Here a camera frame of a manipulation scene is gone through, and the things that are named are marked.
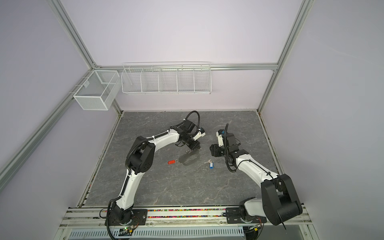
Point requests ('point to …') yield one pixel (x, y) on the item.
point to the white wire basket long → (166, 78)
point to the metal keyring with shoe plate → (189, 157)
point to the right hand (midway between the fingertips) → (215, 148)
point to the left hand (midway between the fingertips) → (199, 148)
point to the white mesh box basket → (98, 90)
